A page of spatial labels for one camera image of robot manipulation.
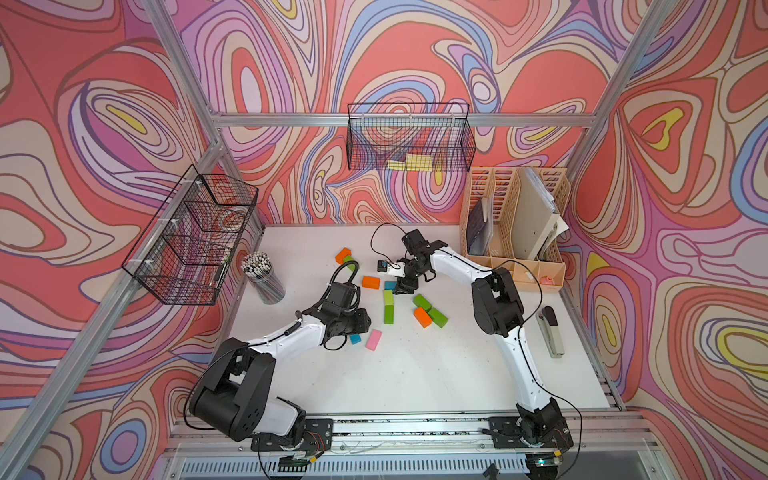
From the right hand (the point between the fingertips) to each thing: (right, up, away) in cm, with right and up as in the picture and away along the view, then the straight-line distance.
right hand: (400, 285), depth 103 cm
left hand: (-10, -10, -14) cm, 20 cm away
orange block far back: (-21, +11, +5) cm, 24 cm away
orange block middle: (-10, +1, -2) cm, 10 cm away
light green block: (-4, -4, -5) cm, 7 cm away
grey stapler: (+44, -10, -14) cm, 48 cm away
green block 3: (+7, -5, -6) cm, 10 cm away
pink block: (-9, -16, -13) cm, 22 cm away
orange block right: (+6, -9, -10) cm, 15 cm away
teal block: (-14, -15, -13) cm, 25 cm away
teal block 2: (-4, 0, -5) cm, 6 cm away
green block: (-19, +9, +4) cm, 21 cm away
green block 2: (-4, -9, -8) cm, 13 cm away
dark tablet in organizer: (+27, +19, -2) cm, 33 cm away
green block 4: (+11, -9, -10) cm, 18 cm away
